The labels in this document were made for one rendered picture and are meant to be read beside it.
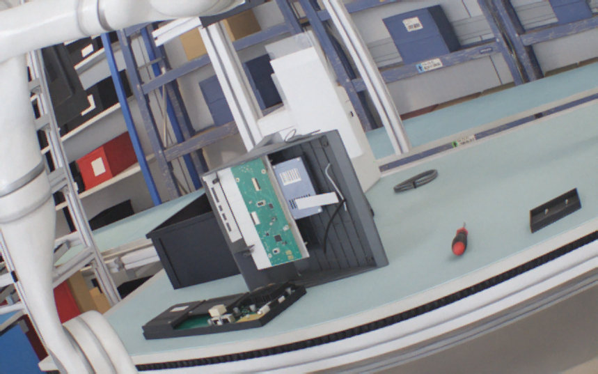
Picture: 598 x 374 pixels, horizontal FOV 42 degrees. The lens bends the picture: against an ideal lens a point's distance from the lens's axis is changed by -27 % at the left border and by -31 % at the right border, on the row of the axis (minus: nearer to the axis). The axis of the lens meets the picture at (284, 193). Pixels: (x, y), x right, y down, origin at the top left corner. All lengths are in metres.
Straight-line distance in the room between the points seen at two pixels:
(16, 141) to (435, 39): 4.34
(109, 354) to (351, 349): 0.48
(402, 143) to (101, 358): 2.00
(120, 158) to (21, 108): 5.34
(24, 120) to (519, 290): 0.73
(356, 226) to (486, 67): 4.15
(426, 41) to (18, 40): 4.42
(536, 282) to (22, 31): 0.81
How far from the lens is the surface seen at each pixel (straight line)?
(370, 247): 1.51
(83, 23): 0.81
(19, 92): 0.96
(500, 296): 1.28
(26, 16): 0.85
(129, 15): 0.79
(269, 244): 1.59
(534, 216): 1.35
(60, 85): 4.08
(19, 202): 0.95
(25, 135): 0.95
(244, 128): 2.28
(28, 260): 0.97
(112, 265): 3.49
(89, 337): 1.01
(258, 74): 5.69
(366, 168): 2.16
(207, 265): 1.89
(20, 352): 3.03
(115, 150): 6.27
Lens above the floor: 1.36
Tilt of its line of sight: 8 degrees down
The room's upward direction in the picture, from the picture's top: 23 degrees counter-clockwise
